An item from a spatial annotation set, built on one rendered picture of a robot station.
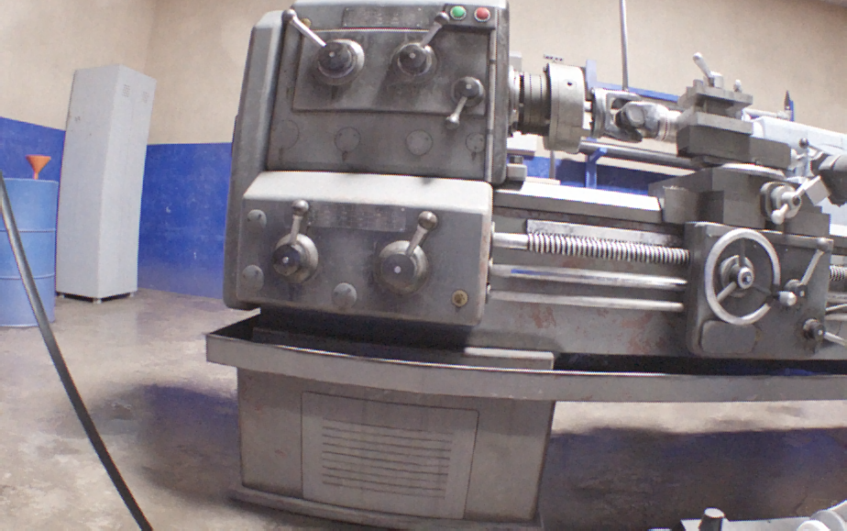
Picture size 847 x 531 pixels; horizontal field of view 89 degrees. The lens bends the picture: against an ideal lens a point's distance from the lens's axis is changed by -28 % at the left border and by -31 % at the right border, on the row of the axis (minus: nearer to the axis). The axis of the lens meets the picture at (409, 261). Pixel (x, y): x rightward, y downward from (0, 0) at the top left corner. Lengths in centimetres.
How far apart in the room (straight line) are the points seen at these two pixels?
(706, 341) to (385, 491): 82
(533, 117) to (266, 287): 78
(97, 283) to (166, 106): 190
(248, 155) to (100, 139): 315
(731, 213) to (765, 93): 423
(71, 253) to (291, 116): 342
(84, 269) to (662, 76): 495
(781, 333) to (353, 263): 100
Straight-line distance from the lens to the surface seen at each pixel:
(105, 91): 455
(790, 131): 181
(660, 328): 143
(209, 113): 522
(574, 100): 149
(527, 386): 120
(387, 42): 137
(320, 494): 146
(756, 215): 133
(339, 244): 120
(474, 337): 136
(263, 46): 147
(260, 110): 142
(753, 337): 134
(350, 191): 122
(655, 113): 162
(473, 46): 135
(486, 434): 134
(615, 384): 124
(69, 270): 464
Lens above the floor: 74
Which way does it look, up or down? 3 degrees down
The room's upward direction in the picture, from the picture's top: 4 degrees clockwise
